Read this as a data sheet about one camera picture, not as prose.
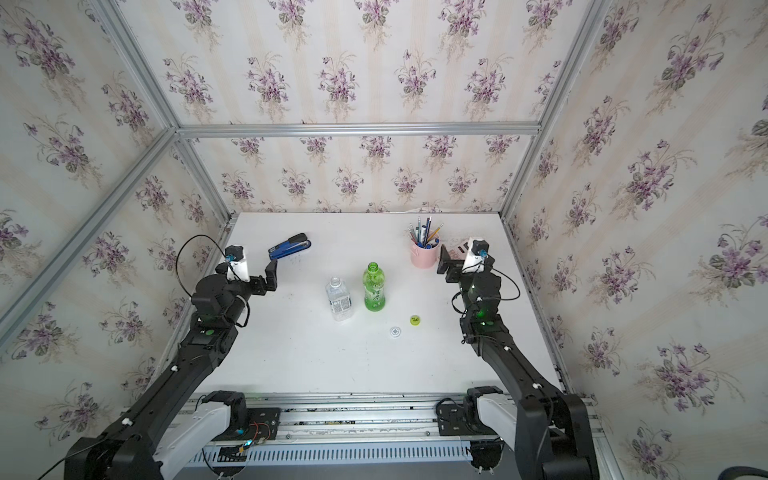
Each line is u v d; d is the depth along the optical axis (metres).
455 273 0.72
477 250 0.66
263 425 0.72
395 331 0.88
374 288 0.82
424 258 1.03
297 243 1.08
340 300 0.82
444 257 0.73
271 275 0.73
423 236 1.01
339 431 0.73
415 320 0.91
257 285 0.70
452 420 0.73
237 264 0.66
